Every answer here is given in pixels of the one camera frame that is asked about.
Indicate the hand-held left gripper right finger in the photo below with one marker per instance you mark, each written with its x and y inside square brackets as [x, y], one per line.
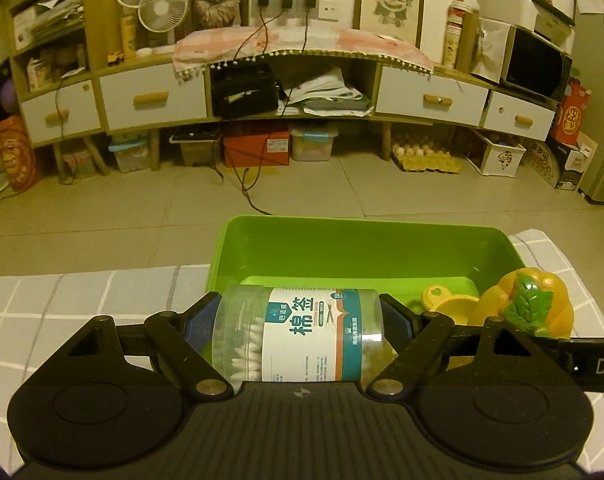
[397, 325]

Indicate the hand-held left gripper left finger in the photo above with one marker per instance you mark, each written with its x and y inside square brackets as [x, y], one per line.
[199, 325]

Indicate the yellow plastic toy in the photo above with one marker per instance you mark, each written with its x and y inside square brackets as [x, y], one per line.
[452, 310]

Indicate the toy pumpkin with green leaf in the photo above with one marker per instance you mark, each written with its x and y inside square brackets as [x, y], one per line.
[562, 310]

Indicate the clear cotton swab jar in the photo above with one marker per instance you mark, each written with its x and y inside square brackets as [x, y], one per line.
[307, 330]

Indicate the green plastic box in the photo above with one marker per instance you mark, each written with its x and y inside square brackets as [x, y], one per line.
[332, 245]

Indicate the grey checked cloth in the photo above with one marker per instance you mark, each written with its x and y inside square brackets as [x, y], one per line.
[57, 310]

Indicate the yellow egg tray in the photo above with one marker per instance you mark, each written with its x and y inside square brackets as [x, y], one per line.
[427, 157]

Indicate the olive storage box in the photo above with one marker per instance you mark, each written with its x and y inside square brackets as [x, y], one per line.
[197, 152]

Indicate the clear container with blue lid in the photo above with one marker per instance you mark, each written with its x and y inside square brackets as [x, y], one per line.
[314, 147]
[128, 157]

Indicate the white crate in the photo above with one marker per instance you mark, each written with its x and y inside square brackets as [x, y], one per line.
[502, 155]

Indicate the printed cardboard box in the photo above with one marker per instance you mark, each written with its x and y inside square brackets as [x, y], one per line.
[557, 162]

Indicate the wide white drawer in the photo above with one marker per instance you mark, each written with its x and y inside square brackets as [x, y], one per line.
[432, 85]
[152, 85]

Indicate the pile of papers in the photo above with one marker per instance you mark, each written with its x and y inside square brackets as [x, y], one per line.
[327, 92]

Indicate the small white drawer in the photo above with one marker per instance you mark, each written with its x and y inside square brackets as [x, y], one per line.
[62, 110]
[517, 110]

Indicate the orange printed bucket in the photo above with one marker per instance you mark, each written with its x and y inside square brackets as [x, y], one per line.
[14, 155]

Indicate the red gift box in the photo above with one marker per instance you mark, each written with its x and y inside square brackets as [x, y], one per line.
[571, 115]

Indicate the yellow toy car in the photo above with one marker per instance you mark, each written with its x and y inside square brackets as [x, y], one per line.
[115, 59]

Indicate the pink patterned cloth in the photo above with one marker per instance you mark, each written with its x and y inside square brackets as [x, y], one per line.
[332, 42]

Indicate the brown paper roll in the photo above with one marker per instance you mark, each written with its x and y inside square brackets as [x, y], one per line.
[471, 42]

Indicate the black microwave oven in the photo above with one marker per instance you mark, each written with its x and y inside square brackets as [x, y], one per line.
[537, 65]

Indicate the stack of paper cups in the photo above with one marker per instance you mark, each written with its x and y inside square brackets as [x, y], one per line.
[454, 35]

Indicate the purple ball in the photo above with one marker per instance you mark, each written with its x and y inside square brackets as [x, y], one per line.
[9, 96]

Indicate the small white fan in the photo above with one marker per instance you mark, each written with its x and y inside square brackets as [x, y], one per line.
[162, 10]

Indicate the wooden cabinet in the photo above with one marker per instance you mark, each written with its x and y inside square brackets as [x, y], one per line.
[99, 20]

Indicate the framed girl drawing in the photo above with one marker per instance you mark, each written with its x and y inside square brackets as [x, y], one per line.
[389, 2]

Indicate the white printer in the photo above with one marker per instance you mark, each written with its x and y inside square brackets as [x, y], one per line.
[507, 5]

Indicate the stack of documents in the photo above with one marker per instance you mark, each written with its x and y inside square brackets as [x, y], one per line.
[47, 22]

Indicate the wall power outlets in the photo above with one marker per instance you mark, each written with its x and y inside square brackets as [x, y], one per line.
[282, 5]

